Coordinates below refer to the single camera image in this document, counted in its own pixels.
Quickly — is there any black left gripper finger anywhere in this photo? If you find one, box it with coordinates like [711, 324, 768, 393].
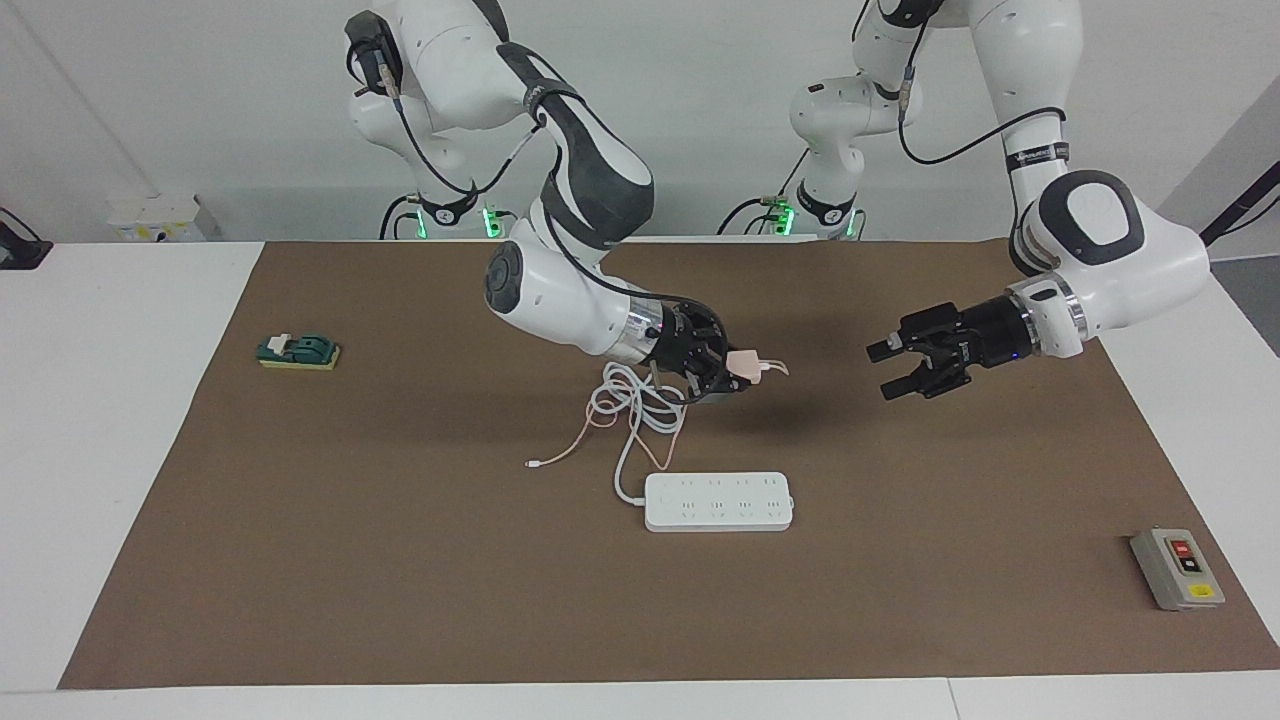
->
[866, 305, 966, 363]
[880, 345, 973, 402]

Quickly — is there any pink charging cable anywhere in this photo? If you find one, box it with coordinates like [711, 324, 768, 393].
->
[526, 358, 791, 470]

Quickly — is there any white power strip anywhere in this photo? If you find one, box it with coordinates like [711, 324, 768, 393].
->
[644, 472, 795, 533]

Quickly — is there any black stand pole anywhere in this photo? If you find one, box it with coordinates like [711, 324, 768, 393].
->
[1200, 160, 1280, 249]

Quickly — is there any brown table mat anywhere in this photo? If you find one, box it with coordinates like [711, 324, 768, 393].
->
[58, 238, 1280, 691]

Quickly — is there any white box with yellow labels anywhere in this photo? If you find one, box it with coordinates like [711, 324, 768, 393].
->
[108, 195, 206, 243]

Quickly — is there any white power strip cord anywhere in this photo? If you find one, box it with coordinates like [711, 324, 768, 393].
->
[588, 362, 691, 506]

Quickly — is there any black left base cable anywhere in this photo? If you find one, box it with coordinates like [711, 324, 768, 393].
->
[716, 150, 813, 238]

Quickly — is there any black base cable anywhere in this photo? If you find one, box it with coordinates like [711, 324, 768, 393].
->
[378, 193, 426, 241]
[716, 150, 813, 238]

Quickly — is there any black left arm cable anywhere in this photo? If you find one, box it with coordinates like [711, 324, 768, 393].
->
[850, 0, 1069, 166]

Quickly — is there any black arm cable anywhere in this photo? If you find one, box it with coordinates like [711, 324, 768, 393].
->
[347, 40, 651, 301]
[850, 0, 1069, 166]

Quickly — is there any grey on-off switch box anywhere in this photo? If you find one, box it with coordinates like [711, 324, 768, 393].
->
[1130, 527, 1226, 612]

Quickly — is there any black right base cable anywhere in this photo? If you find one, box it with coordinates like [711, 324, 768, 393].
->
[378, 193, 426, 241]

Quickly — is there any green knife switch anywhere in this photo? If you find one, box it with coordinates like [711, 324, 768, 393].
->
[256, 333, 342, 372]

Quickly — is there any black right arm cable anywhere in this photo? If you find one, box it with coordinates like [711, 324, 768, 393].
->
[347, 40, 651, 301]

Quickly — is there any black clamp mount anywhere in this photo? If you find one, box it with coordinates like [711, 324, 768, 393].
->
[0, 207, 53, 271]

